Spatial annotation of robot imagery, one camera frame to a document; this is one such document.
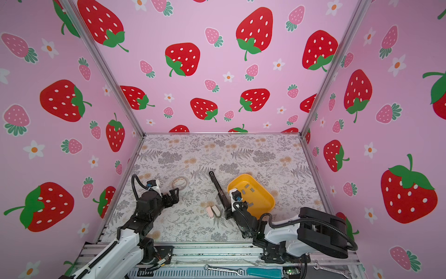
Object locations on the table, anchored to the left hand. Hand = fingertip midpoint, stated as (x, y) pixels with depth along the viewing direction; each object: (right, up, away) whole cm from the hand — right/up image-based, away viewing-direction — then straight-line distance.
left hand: (171, 190), depth 86 cm
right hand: (+27, -1, -7) cm, 28 cm away
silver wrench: (+34, -30, -15) cm, 48 cm away
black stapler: (+27, -1, -14) cm, 31 cm away
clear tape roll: (+1, +2, +12) cm, 13 cm away
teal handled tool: (+48, -30, -16) cm, 59 cm away
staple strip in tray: (+42, -2, +7) cm, 43 cm away
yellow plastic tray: (+46, -6, +3) cm, 46 cm away
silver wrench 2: (+77, -30, -16) cm, 84 cm away
